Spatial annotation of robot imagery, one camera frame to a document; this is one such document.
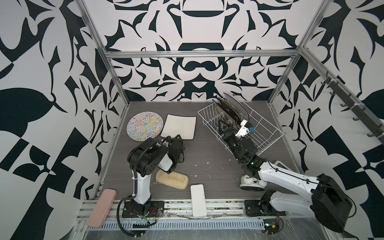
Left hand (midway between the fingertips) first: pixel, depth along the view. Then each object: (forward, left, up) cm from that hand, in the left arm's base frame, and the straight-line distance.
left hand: (182, 131), depth 94 cm
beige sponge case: (-28, +4, -4) cm, 28 cm away
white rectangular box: (-40, -8, -3) cm, 41 cm away
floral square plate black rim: (+13, -29, -2) cm, 32 cm away
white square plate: (+7, -1, -4) cm, 8 cm away
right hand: (-9, -20, +21) cm, 30 cm away
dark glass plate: (+16, -37, +5) cm, 40 cm away
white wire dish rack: (0, -54, -5) cm, 54 cm away
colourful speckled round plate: (+10, +27, -7) cm, 30 cm away
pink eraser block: (-40, +38, -4) cm, 55 cm away
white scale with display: (-21, -54, -4) cm, 58 cm away
